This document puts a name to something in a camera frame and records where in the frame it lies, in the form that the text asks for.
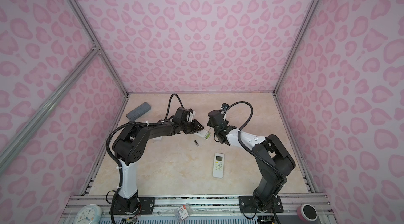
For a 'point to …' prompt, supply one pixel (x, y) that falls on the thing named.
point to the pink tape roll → (307, 212)
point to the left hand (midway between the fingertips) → (204, 126)
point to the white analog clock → (91, 214)
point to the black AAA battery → (197, 144)
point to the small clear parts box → (183, 211)
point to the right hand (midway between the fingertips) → (214, 115)
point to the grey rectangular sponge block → (141, 109)
